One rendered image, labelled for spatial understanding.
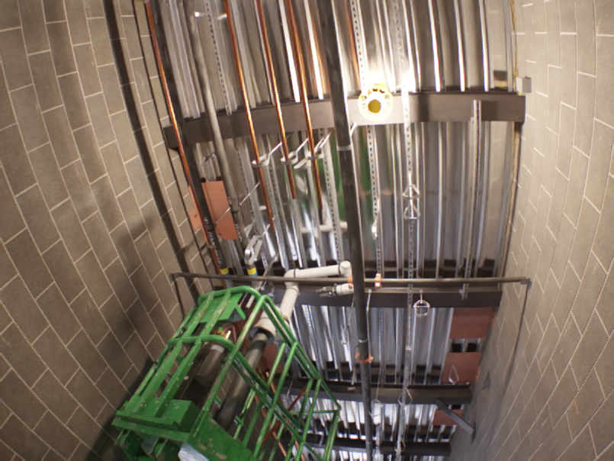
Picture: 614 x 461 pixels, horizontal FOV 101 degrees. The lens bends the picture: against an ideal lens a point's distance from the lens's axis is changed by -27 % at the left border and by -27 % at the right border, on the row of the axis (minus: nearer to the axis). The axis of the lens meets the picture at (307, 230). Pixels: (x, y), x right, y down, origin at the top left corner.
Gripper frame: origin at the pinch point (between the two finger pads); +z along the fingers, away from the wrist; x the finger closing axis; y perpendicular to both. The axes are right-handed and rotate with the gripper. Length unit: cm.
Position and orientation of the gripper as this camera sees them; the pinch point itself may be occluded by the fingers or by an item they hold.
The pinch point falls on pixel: (319, 293)
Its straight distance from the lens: 321.1
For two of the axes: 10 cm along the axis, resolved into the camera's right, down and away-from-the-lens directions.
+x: 3.8, 5.4, 7.5
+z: -9.2, 2.0, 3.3
